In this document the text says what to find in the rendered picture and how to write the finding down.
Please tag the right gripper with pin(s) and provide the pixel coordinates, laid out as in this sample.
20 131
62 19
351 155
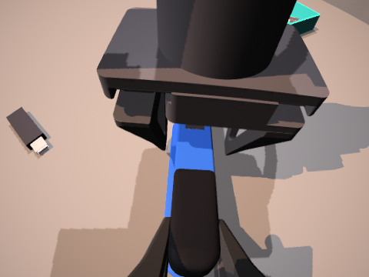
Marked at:
215 63

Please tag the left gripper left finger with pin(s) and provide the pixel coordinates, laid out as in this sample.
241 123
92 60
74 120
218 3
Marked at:
155 261

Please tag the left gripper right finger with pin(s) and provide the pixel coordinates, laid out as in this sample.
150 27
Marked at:
233 260

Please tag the teal rectangular tray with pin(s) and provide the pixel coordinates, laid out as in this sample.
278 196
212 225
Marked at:
302 12

